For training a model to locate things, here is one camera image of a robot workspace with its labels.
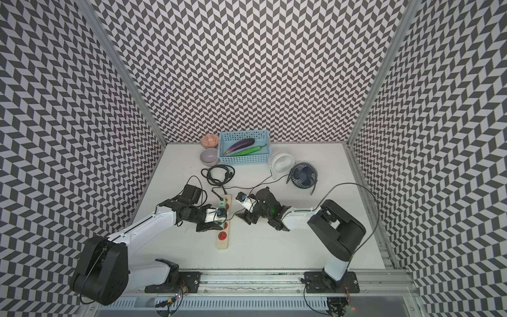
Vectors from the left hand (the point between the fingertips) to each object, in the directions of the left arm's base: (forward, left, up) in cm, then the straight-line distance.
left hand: (217, 223), depth 85 cm
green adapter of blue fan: (-4, -5, +13) cm, 14 cm away
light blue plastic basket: (+43, -10, +3) cm, 44 cm away
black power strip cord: (+26, -2, -1) cm, 26 cm away
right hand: (+6, -11, +2) cm, 12 cm away
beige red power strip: (-6, -4, 0) cm, 7 cm away
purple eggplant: (+45, -7, +3) cm, 45 cm away
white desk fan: (+28, -29, +8) cm, 41 cm away
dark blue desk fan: (+21, -39, +6) cm, 45 cm away
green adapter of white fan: (+7, -2, +4) cm, 8 cm away
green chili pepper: (+41, -13, +3) cm, 43 cm away
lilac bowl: (+37, +10, +1) cm, 38 cm away
